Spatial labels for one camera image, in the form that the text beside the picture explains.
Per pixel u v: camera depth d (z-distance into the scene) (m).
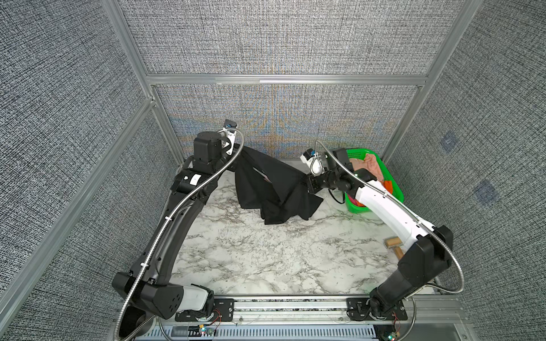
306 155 0.71
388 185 1.00
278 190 0.78
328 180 0.67
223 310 0.73
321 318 0.73
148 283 0.38
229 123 0.57
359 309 0.73
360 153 1.13
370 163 1.09
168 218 0.42
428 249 0.42
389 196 0.51
